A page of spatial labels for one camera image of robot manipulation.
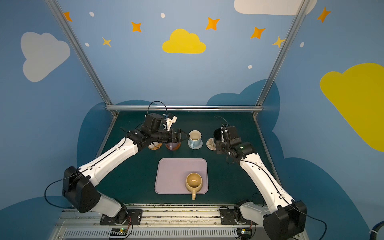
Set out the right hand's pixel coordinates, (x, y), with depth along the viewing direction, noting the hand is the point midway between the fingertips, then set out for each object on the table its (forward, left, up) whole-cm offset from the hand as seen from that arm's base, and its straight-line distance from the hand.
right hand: (221, 143), depth 80 cm
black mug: (+4, +2, +3) cm, 5 cm away
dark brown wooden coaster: (+5, +29, -18) cm, 35 cm away
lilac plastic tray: (-11, +28, -19) cm, 35 cm away
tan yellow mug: (-16, +14, -19) cm, 28 cm away
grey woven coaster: (+10, +11, -19) cm, 25 cm away
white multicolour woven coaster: (+12, +4, -20) cm, 24 cm away
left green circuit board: (-41, +51, -22) cm, 69 cm away
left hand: (0, +20, +6) cm, 21 cm away
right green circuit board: (-37, -11, -23) cm, 45 cm away
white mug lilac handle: (+5, +30, -12) cm, 32 cm away
